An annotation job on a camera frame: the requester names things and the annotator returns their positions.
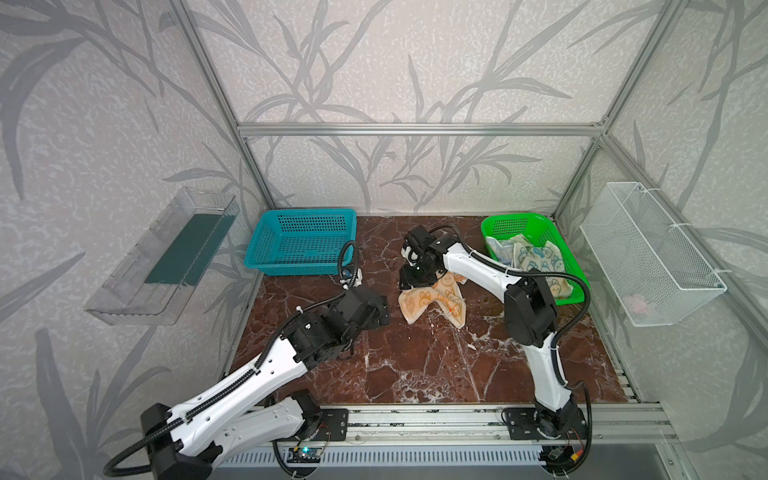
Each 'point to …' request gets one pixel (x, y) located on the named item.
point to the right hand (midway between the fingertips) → (406, 275)
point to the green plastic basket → (538, 230)
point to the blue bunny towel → (520, 253)
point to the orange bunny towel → (446, 291)
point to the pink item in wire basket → (636, 303)
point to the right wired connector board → (561, 455)
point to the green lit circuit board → (304, 455)
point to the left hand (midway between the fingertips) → (378, 297)
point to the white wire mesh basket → (655, 273)
